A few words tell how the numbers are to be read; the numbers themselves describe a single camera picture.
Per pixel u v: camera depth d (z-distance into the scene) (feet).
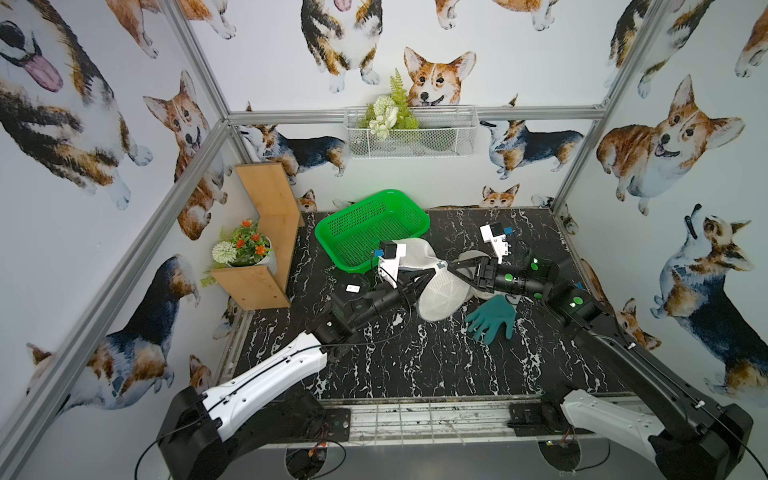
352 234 3.74
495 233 2.05
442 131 3.03
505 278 1.90
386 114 2.60
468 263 2.04
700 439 1.25
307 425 2.02
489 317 2.96
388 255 1.90
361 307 1.72
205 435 1.26
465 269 2.26
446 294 2.21
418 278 2.11
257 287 2.78
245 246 2.70
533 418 2.43
